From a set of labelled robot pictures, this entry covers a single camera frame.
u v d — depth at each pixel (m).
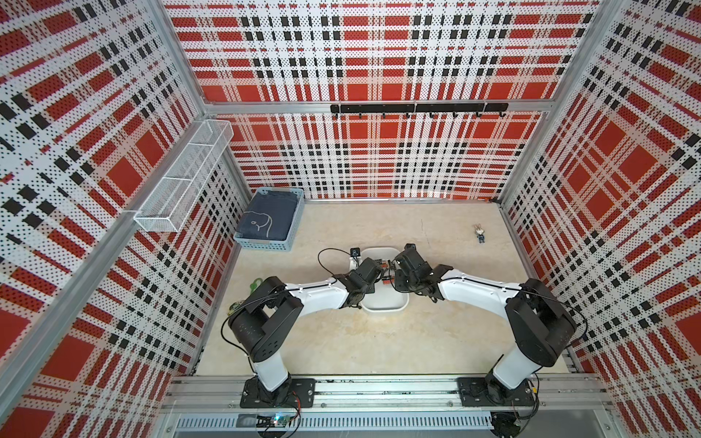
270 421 0.69
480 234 1.08
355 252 0.83
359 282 0.71
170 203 0.71
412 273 0.70
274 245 1.01
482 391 0.71
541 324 0.45
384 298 0.91
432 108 0.88
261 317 0.49
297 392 0.73
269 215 1.05
